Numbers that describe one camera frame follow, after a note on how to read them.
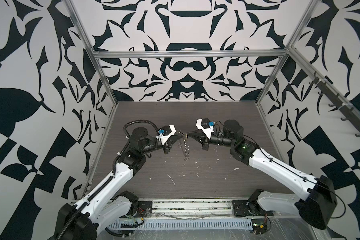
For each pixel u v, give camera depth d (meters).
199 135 0.62
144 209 0.73
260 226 0.71
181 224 0.65
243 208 0.74
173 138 0.64
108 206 0.55
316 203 0.38
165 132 0.56
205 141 0.60
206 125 0.56
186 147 0.66
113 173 0.49
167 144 0.61
